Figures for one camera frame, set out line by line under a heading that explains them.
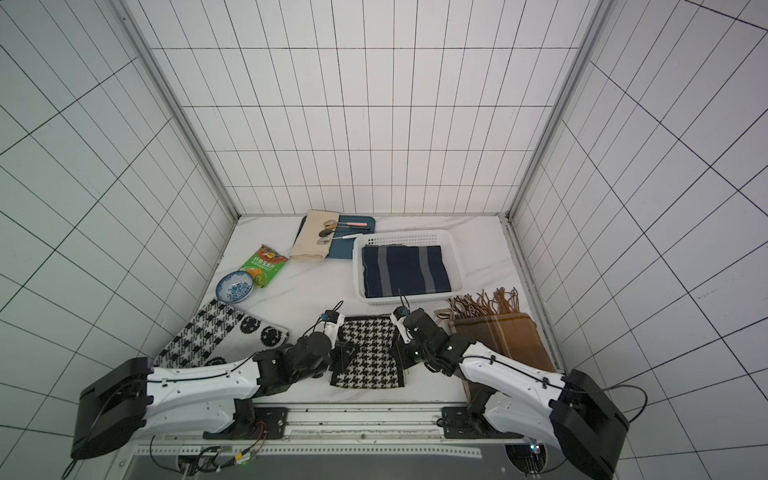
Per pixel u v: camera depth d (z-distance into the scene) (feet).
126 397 1.52
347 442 2.34
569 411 1.33
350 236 3.61
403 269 3.32
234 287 3.20
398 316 2.44
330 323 2.34
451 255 3.20
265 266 3.39
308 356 1.92
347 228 3.77
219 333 2.78
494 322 2.88
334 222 3.85
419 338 2.08
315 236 3.73
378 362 2.49
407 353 2.33
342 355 2.24
